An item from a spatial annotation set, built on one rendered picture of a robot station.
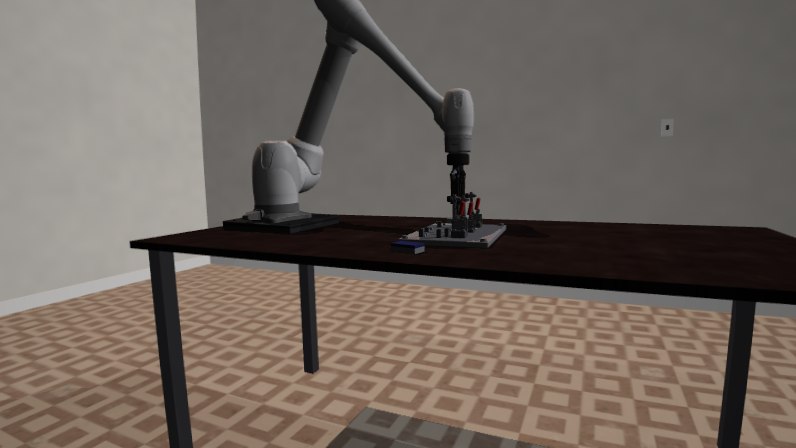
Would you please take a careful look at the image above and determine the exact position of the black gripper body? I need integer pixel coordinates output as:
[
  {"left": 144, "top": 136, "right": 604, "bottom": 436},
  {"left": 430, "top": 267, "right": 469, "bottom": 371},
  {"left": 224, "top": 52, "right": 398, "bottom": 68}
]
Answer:
[{"left": 447, "top": 154, "right": 469, "bottom": 181}]

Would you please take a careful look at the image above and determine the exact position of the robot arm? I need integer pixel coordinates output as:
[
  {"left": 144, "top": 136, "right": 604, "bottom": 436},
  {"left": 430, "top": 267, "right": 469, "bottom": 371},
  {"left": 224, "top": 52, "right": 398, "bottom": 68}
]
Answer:
[{"left": 242, "top": 0, "right": 474, "bottom": 223}]

